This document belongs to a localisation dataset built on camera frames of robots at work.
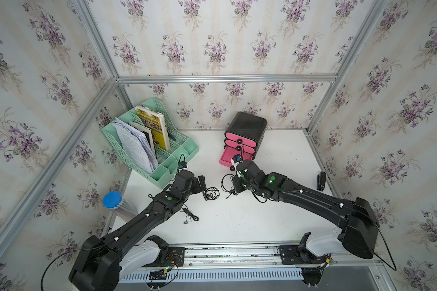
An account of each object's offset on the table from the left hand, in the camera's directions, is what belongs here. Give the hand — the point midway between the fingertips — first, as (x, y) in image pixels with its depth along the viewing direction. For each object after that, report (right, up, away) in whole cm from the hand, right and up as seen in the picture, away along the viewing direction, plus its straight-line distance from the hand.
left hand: (199, 181), depth 83 cm
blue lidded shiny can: (-32, -5, -13) cm, 35 cm away
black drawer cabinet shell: (+26, +27, +17) cm, 41 cm away
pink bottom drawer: (+15, +13, +22) cm, 30 cm away
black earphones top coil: (+5, -8, +7) cm, 12 cm away
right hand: (+16, +1, -3) cm, 17 cm away
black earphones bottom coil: (+15, -4, -3) cm, 16 cm away
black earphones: (-5, -16, +1) cm, 17 cm away
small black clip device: (+63, -2, +10) cm, 63 cm away
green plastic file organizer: (-24, +18, -1) cm, 30 cm away
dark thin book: (-28, +23, +9) cm, 37 cm away
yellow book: (-24, +29, +9) cm, 39 cm away
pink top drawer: (+21, +20, +12) cm, 31 cm away
